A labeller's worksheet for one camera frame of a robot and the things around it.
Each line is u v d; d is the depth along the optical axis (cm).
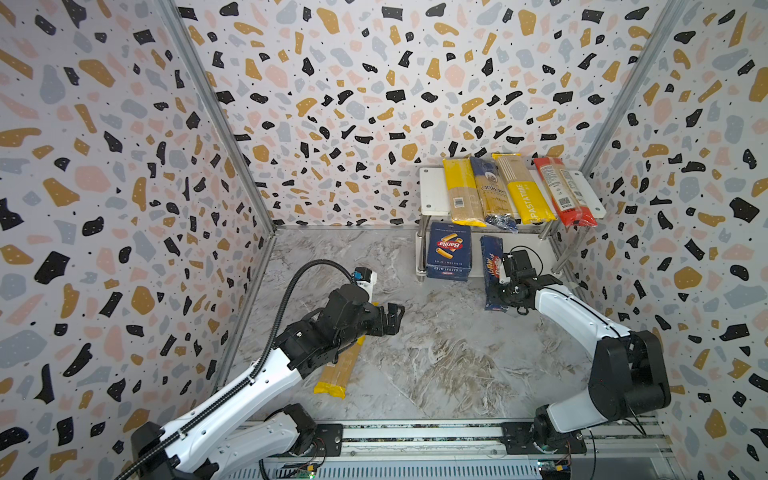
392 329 63
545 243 112
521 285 67
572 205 76
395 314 64
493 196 78
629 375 44
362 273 63
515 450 73
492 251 97
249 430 55
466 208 76
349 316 52
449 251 98
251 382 44
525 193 80
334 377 82
